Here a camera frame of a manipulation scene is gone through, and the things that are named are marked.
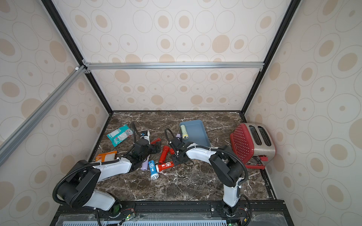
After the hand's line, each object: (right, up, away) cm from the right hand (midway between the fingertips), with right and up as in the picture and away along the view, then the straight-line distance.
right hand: (181, 159), depth 93 cm
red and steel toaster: (+41, +12, -13) cm, 45 cm away
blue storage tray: (+11, +17, +14) cm, 25 cm away
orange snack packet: (-48, +2, -1) cm, 49 cm away
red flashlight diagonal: (-6, +5, 0) cm, 8 cm away
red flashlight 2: (-10, +6, +2) cm, 12 cm away
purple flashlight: (-2, +15, +7) cm, 17 cm away
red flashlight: (-17, +12, +7) cm, 22 cm away
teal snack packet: (-45, +15, +10) cm, 49 cm away
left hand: (-14, +12, -3) cm, 18 cm away
